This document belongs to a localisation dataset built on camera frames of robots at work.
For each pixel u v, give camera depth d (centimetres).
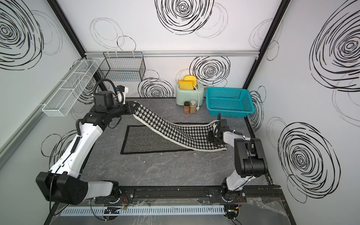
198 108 109
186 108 105
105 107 56
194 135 96
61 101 72
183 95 106
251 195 74
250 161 46
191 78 105
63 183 38
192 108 105
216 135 72
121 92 63
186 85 103
